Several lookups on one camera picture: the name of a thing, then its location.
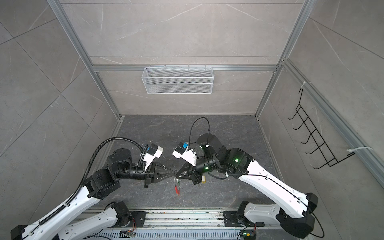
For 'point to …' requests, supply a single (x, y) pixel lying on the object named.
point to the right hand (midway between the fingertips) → (178, 174)
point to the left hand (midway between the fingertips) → (173, 172)
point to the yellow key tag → (203, 181)
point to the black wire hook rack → (322, 148)
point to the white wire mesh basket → (178, 80)
